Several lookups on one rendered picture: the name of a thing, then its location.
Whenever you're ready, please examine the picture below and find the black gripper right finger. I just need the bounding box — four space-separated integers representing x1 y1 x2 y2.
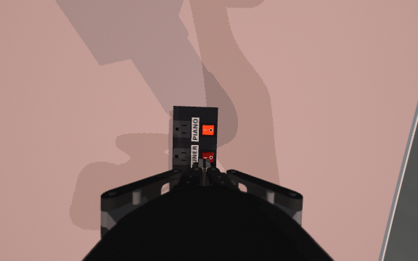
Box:
204 159 303 225

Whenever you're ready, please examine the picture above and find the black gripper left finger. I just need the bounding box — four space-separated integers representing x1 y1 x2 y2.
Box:
101 159 205 238

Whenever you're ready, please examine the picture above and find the black power strip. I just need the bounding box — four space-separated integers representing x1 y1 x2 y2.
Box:
172 106 218 173

